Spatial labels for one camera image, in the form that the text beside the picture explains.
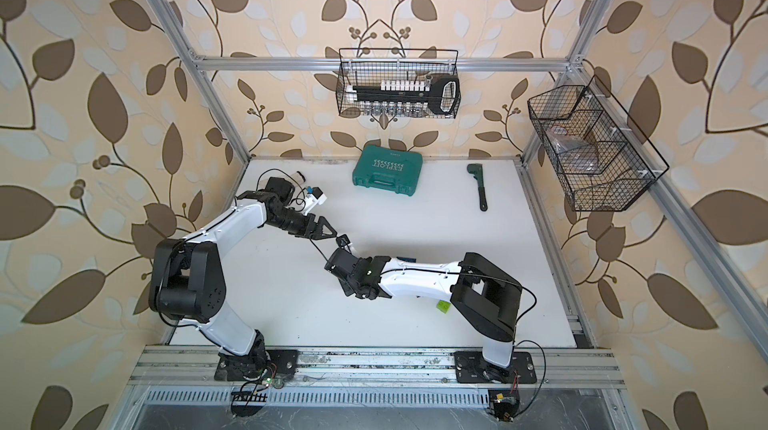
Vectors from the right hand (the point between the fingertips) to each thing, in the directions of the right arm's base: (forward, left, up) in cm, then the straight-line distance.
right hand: (351, 272), depth 86 cm
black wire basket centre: (+53, -2, +30) cm, 61 cm away
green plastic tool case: (+41, -11, 0) cm, 42 cm away
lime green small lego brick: (-9, -26, -4) cm, 28 cm away
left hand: (+11, +9, +7) cm, 15 cm away
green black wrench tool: (+42, -46, -4) cm, 62 cm away
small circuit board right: (-32, -38, -8) cm, 50 cm away
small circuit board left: (-30, +23, -3) cm, 38 cm away
